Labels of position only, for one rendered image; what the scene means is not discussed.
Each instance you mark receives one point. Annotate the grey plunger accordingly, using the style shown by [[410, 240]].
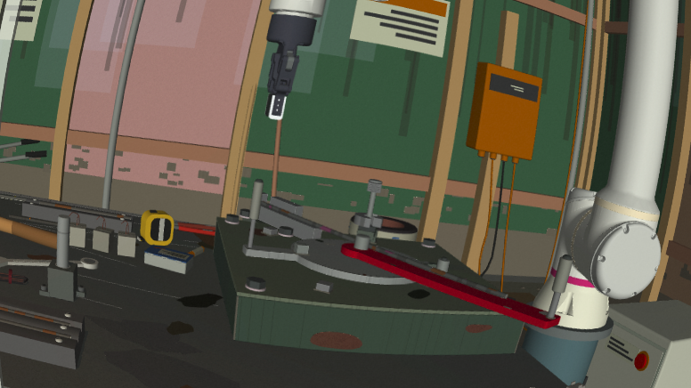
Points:
[[372, 205]]

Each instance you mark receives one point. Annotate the grey curved pipe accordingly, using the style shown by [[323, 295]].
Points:
[[120, 108]]

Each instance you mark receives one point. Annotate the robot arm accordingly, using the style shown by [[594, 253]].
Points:
[[639, 108]]

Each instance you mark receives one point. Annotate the white flat bar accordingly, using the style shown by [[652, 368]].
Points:
[[29, 262]]

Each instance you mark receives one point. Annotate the red round button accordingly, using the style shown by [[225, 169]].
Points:
[[641, 360]]

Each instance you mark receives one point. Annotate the green bender body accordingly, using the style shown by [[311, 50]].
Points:
[[324, 318]]

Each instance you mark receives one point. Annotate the grey wall pipe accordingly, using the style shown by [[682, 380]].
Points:
[[582, 97]]

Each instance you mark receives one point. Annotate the orange wall box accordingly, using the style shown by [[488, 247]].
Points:
[[504, 113]]

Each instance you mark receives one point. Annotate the grey clamp post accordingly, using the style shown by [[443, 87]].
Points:
[[256, 210]]

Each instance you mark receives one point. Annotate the grey control box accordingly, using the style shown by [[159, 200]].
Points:
[[658, 345]]

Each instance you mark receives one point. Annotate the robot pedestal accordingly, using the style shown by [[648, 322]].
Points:
[[561, 350]]

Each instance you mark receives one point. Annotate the dark long rail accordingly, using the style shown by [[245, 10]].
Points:
[[65, 206]]

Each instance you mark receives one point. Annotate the grey stop disc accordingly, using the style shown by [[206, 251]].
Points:
[[351, 267]]

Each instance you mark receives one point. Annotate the cream orange wall sign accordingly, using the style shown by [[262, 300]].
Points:
[[402, 24]]

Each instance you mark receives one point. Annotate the grey bar guide block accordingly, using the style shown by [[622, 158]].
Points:
[[286, 210]]

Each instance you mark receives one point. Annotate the small white tape roll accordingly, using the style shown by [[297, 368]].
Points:
[[86, 263]]

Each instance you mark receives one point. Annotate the grey clamp plate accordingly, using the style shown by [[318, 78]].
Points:
[[272, 251]]

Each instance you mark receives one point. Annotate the grey bolt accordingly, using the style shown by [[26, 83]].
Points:
[[232, 218], [285, 231], [443, 264], [255, 283], [429, 243]]

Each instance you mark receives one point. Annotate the grey centre pin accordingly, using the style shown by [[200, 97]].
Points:
[[362, 241]]

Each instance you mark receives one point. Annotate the dark red tool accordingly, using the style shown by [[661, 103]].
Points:
[[12, 277]]

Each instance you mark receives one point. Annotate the blue white box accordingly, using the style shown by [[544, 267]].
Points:
[[168, 260]]

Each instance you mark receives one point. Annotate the yellow tape measure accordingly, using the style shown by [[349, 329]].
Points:
[[157, 227]]

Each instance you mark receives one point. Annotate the grey post stand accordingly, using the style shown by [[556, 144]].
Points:
[[62, 280]]

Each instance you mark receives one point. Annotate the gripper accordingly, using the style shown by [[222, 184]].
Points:
[[292, 29]]

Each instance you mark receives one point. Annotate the grey rail block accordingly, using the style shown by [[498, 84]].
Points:
[[38, 334]]

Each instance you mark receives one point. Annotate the white brown tape roll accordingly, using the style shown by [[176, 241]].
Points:
[[399, 226]]

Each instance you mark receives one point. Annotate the red lever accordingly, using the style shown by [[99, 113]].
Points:
[[459, 291]]

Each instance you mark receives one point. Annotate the copper pipe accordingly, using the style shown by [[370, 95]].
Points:
[[277, 156]]

